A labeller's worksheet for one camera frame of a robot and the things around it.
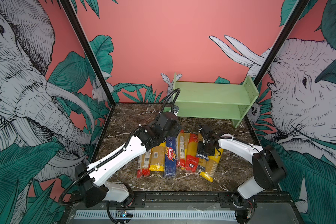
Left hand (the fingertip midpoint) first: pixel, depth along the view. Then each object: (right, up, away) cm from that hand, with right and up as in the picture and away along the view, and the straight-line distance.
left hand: (170, 118), depth 72 cm
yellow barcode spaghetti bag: (+11, -13, +27) cm, 32 cm away
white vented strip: (-6, -49, -1) cm, 50 cm away
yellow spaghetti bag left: (-8, -24, +13) cm, 29 cm away
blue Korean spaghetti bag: (+19, -27, +13) cm, 35 cm away
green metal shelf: (+40, +13, +35) cm, 55 cm away
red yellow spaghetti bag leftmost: (-17, -29, +12) cm, 35 cm away
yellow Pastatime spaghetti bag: (+25, -29, +13) cm, 40 cm away
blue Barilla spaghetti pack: (0, -23, +12) cm, 26 cm away
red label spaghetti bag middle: (+6, -20, +16) cm, 27 cm away
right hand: (+17, -21, +16) cm, 31 cm away
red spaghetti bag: (+13, -25, +11) cm, 31 cm away
